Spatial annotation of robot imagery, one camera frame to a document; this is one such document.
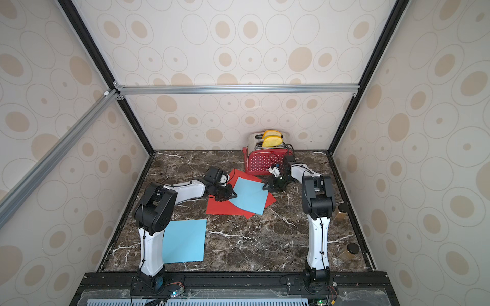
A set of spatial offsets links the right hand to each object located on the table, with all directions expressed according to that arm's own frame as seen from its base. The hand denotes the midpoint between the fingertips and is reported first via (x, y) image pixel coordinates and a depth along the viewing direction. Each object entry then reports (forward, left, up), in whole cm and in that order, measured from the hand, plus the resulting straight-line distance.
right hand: (265, 190), depth 101 cm
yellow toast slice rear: (+23, -1, +21) cm, 31 cm away
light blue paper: (-3, +8, 0) cm, 8 cm away
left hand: (-5, +12, +4) cm, 14 cm away
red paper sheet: (+12, +17, -1) cm, 21 cm away
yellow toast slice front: (+17, -3, +20) cm, 26 cm away
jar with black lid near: (-31, -33, +8) cm, 46 cm away
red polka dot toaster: (+10, +4, +14) cm, 17 cm away
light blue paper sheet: (-28, +36, -1) cm, 46 cm away
